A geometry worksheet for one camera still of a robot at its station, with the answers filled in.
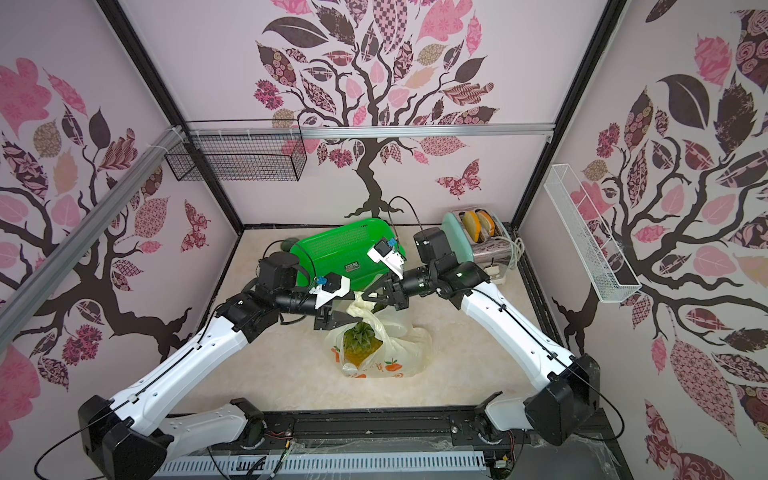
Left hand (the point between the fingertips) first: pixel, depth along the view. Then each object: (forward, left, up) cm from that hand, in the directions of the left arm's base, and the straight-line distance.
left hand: (357, 311), depth 67 cm
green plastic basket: (+39, +10, -25) cm, 48 cm away
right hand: (+1, -2, +3) cm, 4 cm away
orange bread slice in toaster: (+36, -39, -7) cm, 54 cm away
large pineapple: (-4, 0, -10) cm, 11 cm away
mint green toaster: (+26, -38, -9) cm, 47 cm away
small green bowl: (+38, +30, -19) cm, 52 cm away
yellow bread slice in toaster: (+35, -34, -7) cm, 49 cm away
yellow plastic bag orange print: (-7, -10, -7) cm, 14 cm away
